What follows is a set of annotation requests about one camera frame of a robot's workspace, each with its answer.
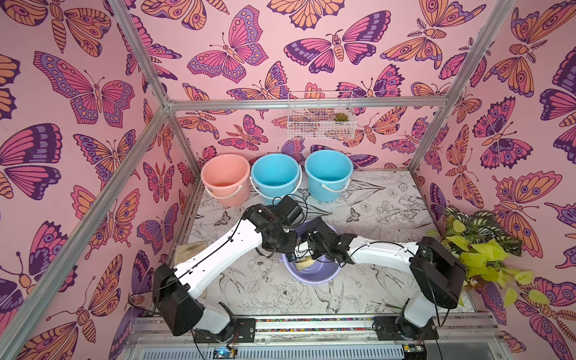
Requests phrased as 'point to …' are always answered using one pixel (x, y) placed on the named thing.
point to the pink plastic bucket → (226, 178)
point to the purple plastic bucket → (307, 270)
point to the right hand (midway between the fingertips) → (305, 230)
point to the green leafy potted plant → (483, 244)
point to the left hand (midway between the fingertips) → (292, 247)
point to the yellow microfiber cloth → (304, 263)
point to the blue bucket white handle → (275, 175)
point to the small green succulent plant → (340, 117)
